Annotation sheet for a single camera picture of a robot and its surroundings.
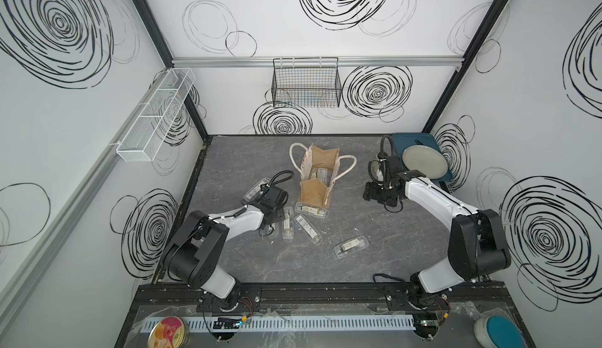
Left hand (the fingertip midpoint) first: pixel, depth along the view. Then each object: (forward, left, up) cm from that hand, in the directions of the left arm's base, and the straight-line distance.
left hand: (275, 213), depth 93 cm
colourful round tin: (-39, +25, +3) cm, 46 cm away
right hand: (+4, -38, +8) cm, 39 cm away
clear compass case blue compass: (+17, -20, +4) cm, 27 cm away
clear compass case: (+6, +11, +2) cm, 13 cm away
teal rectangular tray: (+42, -62, 0) cm, 75 cm away
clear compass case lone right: (-13, -28, +2) cm, 31 cm away
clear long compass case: (-12, -1, +12) cm, 17 cm away
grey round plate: (+29, -69, +3) cm, 75 cm away
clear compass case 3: (-6, -13, +2) cm, 15 cm away
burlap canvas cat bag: (+21, -18, +4) cm, 28 cm away
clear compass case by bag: (0, -14, +3) cm, 15 cm away
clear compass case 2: (-5, -5, +2) cm, 8 cm away
